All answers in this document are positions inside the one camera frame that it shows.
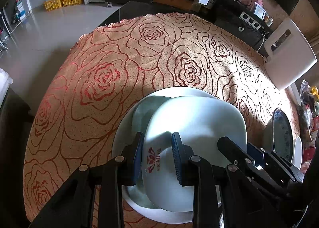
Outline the large round white plate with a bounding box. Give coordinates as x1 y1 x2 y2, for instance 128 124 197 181
111 87 247 224

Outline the blue floral patterned bowl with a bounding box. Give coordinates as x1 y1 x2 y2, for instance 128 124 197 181
264 108 295 166

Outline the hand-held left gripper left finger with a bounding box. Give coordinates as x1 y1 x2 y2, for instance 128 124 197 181
29 131 145 228

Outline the small white red-logo dish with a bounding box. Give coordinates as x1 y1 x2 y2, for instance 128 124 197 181
143 96 248 212

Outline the shelf of boxes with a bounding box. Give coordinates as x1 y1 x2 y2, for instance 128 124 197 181
12 0 28 23

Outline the white framed picture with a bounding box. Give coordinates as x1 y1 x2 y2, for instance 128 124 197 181
254 3 267 19

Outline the white cushion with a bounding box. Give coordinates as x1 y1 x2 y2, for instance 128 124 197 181
0 69 13 86

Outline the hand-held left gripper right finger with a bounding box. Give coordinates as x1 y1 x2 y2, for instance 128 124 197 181
171 132 282 228

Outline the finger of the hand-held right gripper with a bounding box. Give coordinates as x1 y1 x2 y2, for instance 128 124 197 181
247 141 303 184
217 136 257 169

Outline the white oval plate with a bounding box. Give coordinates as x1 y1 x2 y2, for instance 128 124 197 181
287 82 303 108

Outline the wooden box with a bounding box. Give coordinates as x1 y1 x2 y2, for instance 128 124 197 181
153 0 197 11

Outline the blue patterned ceramic bowl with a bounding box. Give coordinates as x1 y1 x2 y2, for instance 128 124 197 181
273 111 294 162

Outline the small white plate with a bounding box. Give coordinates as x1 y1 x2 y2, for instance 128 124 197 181
290 136 303 171

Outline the white electric kettle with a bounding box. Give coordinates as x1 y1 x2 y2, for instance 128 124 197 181
264 18 318 91

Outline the rose printed tablecloth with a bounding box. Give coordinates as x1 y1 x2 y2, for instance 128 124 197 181
23 12 299 228

